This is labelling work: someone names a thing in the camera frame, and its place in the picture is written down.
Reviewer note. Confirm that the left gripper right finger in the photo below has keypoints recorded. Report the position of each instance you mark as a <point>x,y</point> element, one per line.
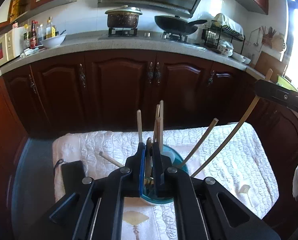
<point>204,208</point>

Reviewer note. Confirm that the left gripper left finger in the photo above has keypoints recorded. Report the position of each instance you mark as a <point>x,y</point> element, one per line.
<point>97,214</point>

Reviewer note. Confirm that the wooden chopstick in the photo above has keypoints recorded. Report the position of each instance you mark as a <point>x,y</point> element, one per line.
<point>111,160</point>
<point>235,129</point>
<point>139,125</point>
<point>198,144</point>
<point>161,125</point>

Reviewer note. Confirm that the white ceramic soup spoon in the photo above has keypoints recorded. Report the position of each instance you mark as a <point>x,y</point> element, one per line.
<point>170,155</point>

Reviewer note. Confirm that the metal spoon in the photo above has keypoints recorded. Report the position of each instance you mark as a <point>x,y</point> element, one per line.
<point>148,161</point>

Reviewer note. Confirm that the green basin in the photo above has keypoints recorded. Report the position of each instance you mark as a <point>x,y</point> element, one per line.
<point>283,82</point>

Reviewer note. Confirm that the black smartphone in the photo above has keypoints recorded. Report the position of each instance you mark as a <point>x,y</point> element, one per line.
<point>72,175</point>

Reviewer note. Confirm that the wooden cutting board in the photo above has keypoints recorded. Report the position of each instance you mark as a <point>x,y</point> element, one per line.
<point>266,61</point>

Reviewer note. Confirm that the white quilted tablecloth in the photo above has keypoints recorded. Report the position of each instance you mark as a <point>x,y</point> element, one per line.
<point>242,167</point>

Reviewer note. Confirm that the black dish rack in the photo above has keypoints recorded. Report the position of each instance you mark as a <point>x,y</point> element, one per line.
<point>211,36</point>

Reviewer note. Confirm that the dark wooden base cabinets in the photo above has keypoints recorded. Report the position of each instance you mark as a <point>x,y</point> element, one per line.
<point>103,89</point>

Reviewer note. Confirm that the black wok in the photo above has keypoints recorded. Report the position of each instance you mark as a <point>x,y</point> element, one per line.
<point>177,26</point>

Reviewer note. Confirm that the grey stone countertop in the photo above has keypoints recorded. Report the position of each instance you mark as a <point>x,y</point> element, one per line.
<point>87,42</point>

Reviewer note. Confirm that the white bowl on counter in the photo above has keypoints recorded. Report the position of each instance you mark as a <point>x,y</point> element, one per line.
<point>53,41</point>

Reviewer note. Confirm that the red sauce bottle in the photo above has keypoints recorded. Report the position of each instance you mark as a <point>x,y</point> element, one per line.
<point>33,36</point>

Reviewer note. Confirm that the cream microwave oven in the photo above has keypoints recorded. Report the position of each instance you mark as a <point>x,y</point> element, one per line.
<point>11,45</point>

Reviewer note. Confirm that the brown cooking pot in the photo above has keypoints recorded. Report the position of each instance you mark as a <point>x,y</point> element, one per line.
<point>123,17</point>

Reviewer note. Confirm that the wall chopstick basket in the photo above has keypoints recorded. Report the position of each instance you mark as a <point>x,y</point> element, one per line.
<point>267,35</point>

